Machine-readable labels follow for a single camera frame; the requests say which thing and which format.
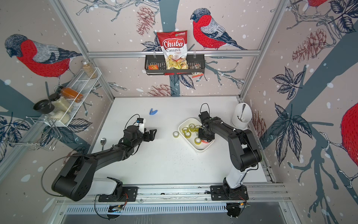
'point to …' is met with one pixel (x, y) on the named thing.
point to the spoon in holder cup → (244, 107)
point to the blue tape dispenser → (151, 112)
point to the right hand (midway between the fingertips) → (202, 136)
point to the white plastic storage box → (189, 131)
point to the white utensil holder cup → (242, 116)
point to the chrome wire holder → (53, 136)
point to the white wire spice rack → (67, 109)
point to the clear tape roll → (175, 134)
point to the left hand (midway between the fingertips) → (153, 126)
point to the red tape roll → (204, 141)
